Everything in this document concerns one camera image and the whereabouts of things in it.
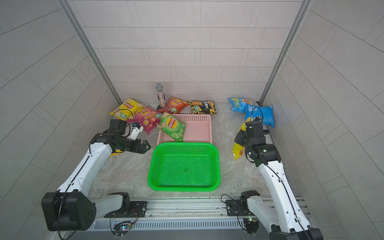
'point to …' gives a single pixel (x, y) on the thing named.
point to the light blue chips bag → (238, 104)
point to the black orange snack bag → (202, 107)
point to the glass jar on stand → (161, 96)
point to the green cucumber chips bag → (172, 126)
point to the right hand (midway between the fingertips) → (238, 133)
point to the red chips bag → (174, 106)
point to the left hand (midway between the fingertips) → (145, 143)
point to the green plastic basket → (184, 167)
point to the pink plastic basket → (198, 128)
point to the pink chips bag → (148, 118)
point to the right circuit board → (252, 226)
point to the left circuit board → (122, 228)
